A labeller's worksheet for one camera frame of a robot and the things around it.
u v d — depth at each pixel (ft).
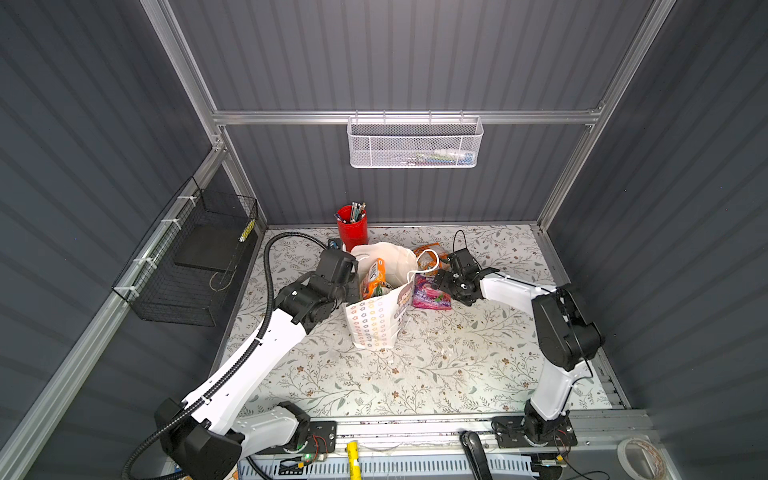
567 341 1.63
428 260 3.45
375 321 2.50
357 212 3.45
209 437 1.20
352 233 3.65
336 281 1.82
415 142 4.05
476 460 2.19
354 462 2.27
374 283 2.53
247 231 2.67
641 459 2.35
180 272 2.36
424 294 3.18
